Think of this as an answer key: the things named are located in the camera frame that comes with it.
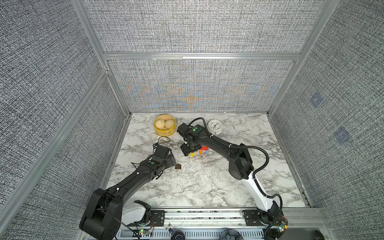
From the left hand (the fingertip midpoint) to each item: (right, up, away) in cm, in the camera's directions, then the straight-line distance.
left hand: (168, 161), depth 88 cm
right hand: (+12, +6, +5) cm, 15 cm away
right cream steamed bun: (-2, +23, +18) cm, 29 cm away
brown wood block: (+6, -4, +3) cm, 8 cm away
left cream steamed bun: (-8, +22, +18) cm, 30 cm away
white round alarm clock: (+31, +20, +18) cm, 41 cm away
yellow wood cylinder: (+15, +2, +8) cm, 17 cm away
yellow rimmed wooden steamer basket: (-4, +17, +16) cm, 23 cm away
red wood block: (+21, +8, -3) cm, 23 cm away
